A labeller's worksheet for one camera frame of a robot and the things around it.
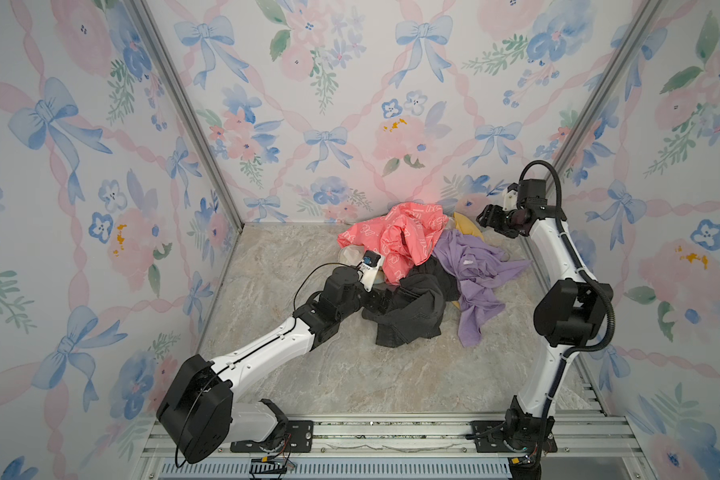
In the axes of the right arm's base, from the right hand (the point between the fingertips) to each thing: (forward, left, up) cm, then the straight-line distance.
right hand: (488, 218), depth 94 cm
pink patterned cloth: (-4, +27, -3) cm, 27 cm away
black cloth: (-29, +24, -5) cm, 38 cm away
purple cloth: (-11, +2, -10) cm, 15 cm away
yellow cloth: (+10, +2, -12) cm, 16 cm away
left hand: (-24, +33, +2) cm, 41 cm away
